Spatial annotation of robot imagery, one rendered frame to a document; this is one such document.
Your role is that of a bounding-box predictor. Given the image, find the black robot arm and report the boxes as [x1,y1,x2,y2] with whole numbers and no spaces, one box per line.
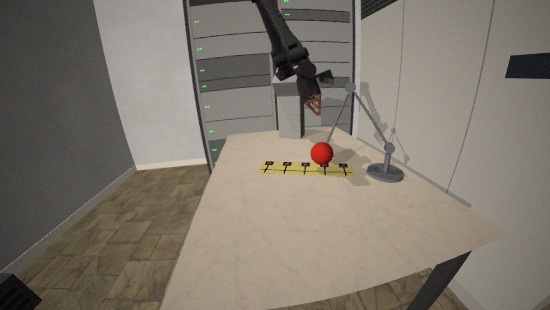
[251,0,334,92]

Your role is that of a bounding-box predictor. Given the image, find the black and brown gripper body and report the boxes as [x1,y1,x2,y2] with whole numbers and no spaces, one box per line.
[299,79,320,103]

